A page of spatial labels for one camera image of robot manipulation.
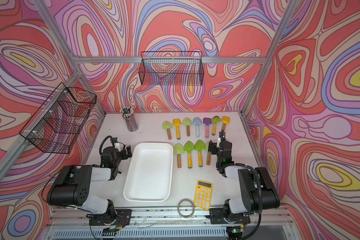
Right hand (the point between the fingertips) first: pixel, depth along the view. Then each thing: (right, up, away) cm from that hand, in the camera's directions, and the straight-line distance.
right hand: (218, 143), depth 93 cm
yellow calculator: (-12, -27, -15) cm, 33 cm away
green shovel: (+2, +16, +19) cm, 25 cm away
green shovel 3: (-6, -7, +2) cm, 9 cm away
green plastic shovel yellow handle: (-19, -3, +5) cm, 19 cm away
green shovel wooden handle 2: (-19, +15, +20) cm, 31 cm away
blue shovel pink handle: (-12, +15, +20) cm, 28 cm away
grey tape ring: (-18, -33, -19) cm, 42 cm away
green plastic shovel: (-12, -2, +5) cm, 13 cm away
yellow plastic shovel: (-27, +14, +19) cm, 36 cm away
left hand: (-60, -2, +1) cm, 60 cm away
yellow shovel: (+10, +16, +20) cm, 28 cm away
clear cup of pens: (-59, +20, +3) cm, 62 cm away
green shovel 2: (-26, -4, +4) cm, 26 cm away
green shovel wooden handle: (-35, +12, +17) cm, 40 cm away
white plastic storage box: (-43, -20, -5) cm, 47 cm away
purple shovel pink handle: (-4, +15, +19) cm, 25 cm away
